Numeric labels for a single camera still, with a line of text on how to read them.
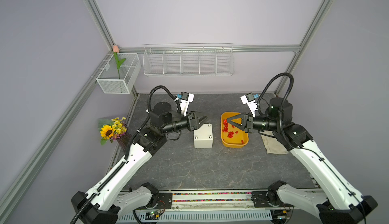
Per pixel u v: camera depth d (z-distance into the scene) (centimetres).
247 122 54
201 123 57
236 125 58
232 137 96
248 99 55
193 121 55
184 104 56
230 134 96
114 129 71
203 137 85
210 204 74
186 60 100
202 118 62
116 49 89
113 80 75
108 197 38
